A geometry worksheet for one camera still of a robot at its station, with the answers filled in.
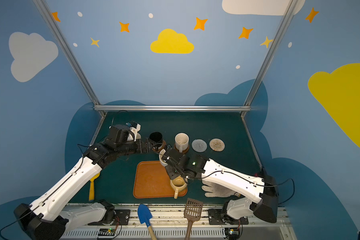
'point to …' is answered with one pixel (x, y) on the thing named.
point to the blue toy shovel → (144, 215)
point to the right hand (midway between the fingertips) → (172, 165)
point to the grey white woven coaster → (199, 145)
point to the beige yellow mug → (178, 184)
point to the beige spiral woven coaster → (217, 144)
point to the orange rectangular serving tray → (152, 180)
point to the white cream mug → (181, 142)
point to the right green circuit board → (232, 233)
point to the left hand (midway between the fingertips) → (148, 142)
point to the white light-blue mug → (161, 153)
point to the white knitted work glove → (215, 190)
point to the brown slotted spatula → (192, 213)
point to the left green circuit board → (107, 232)
